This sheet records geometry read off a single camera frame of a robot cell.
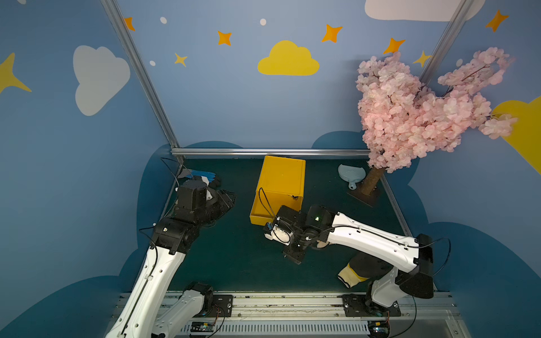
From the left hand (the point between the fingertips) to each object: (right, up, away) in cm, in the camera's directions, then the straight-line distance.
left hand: (233, 194), depth 69 cm
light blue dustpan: (+58, +8, +48) cm, 76 cm away
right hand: (+20, -19, +2) cm, 28 cm away
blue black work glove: (-20, +6, +42) cm, 47 cm away
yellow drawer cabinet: (+17, +3, +15) cm, 23 cm away
